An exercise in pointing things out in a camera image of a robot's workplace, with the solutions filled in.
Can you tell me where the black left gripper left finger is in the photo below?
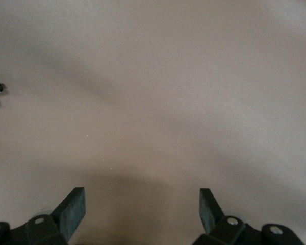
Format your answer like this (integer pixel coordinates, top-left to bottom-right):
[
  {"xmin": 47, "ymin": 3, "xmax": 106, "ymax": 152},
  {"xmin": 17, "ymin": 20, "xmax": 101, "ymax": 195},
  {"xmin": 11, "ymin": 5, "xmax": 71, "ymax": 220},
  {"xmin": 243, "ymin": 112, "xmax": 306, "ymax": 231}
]
[{"xmin": 11, "ymin": 187, "xmax": 86, "ymax": 245}]

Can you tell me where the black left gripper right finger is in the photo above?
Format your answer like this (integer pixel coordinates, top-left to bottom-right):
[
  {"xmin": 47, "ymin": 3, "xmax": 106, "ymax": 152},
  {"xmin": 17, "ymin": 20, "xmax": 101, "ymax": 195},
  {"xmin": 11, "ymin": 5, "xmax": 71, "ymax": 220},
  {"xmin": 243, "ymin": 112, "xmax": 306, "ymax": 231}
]
[{"xmin": 193, "ymin": 188, "xmax": 264, "ymax": 245}]

